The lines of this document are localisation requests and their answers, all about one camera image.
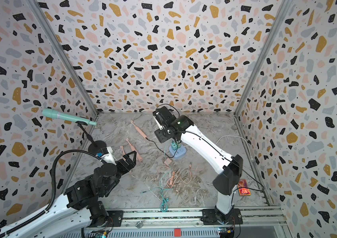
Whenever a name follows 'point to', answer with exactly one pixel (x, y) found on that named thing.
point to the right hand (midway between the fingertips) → (164, 134)
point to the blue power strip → (180, 151)
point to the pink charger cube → (168, 161)
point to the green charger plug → (175, 146)
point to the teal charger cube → (175, 146)
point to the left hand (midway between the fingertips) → (135, 156)
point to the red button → (177, 232)
